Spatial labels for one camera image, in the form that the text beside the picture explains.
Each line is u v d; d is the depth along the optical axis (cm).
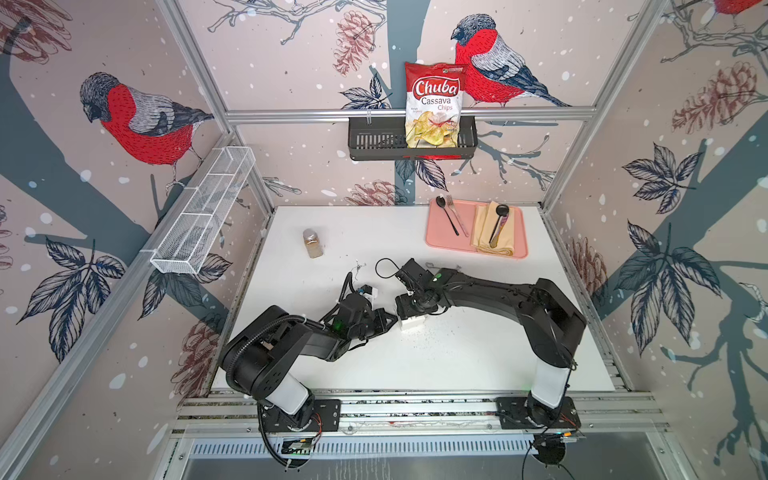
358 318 74
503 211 118
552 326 49
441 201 122
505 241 110
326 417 73
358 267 103
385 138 107
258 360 45
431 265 104
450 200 122
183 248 70
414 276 71
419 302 67
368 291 85
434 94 83
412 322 86
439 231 115
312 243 101
